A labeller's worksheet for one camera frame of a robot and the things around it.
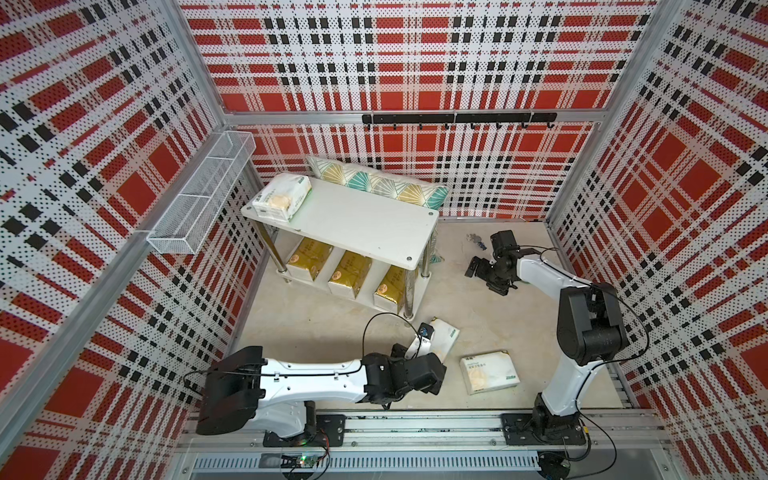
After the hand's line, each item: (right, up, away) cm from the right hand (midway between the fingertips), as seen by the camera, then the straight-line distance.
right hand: (480, 277), depth 96 cm
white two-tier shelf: (-37, +11, -26) cm, 47 cm away
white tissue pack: (-14, -16, -13) cm, 25 cm away
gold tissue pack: (-55, +6, -3) cm, 56 cm away
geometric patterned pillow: (-31, +27, -15) cm, 45 cm away
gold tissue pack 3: (-29, -2, -12) cm, 31 cm away
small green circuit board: (-50, -41, -27) cm, 70 cm away
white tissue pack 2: (-2, -24, -17) cm, 30 cm away
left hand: (-19, -20, -19) cm, 33 cm away
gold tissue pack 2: (-42, +1, -7) cm, 42 cm away
